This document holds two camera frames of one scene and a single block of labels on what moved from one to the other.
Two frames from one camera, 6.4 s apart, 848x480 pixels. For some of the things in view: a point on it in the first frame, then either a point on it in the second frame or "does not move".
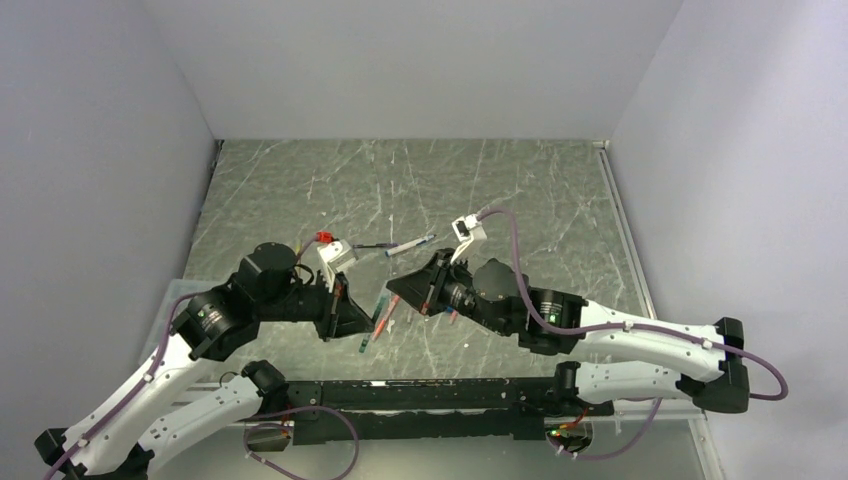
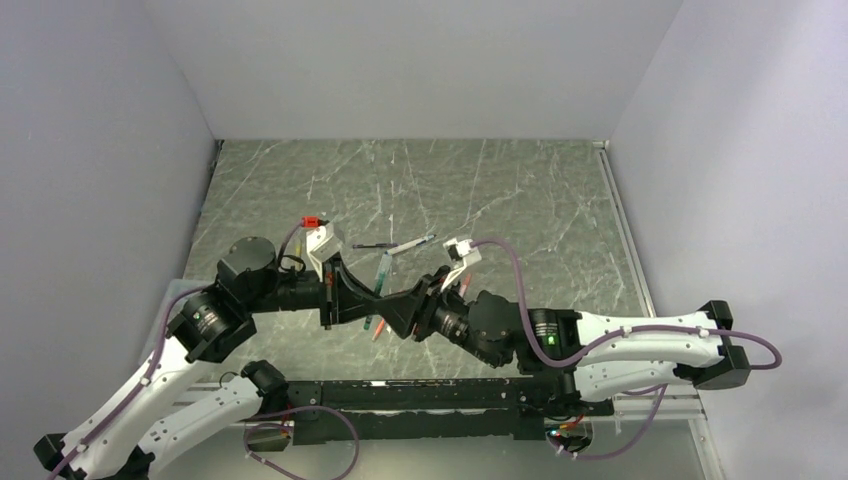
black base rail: (429, 405) does not move
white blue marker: (409, 245) does not move
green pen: (376, 315) → (377, 292)
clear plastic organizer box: (176, 288) does not move
